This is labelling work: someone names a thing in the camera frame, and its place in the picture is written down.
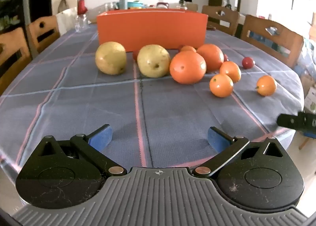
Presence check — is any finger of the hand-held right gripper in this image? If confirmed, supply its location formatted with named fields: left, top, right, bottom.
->
left=276, top=111, right=316, bottom=133

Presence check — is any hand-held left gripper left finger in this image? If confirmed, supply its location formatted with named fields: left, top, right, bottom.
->
left=32, top=124, right=127, bottom=177

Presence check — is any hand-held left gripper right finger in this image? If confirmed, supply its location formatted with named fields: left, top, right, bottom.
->
left=192, top=127, right=288, bottom=178

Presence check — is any large orange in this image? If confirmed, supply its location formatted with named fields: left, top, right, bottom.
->
left=196, top=44, right=225, bottom=72
left=169, top=50, right=207, bottom=84

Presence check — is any yellow pear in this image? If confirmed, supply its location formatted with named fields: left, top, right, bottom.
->
left=95, top=42, right=127, bottom=75
left=137, top=44, right=171, bottom=78

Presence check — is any orange cardboard box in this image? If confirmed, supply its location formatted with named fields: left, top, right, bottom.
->
left=96, top=10, right=208, bottom=51

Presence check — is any blue stool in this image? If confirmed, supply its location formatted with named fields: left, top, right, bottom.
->
left=298, top=130, right=316, bottom=150

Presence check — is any plaid blue-grey tablecloth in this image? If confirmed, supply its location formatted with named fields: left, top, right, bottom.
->
left=0, top=22, right=305, bottom=174

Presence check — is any clear glass jar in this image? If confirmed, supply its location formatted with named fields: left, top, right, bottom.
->
left=75, top=14, right=89, bottom=33

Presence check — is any small white paper bag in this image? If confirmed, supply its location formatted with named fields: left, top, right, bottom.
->
left=55, top=7, right=78, bottom=36

